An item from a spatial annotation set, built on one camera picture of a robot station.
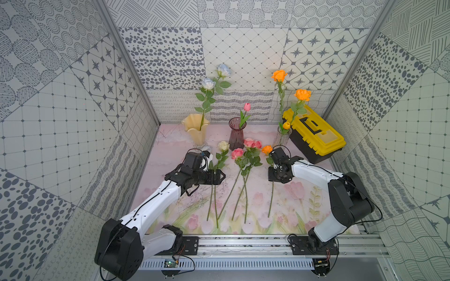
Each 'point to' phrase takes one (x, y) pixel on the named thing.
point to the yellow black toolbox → (313, 136)
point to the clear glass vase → (283, 136)
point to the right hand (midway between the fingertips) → (274, 179)
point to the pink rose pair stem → (252, 151)
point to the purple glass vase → (236, 135)
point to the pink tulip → (247, 107)
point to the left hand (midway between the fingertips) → (217, 172)
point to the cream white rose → (224, 146)
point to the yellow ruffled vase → (192, 122)
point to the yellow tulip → (285, 127)
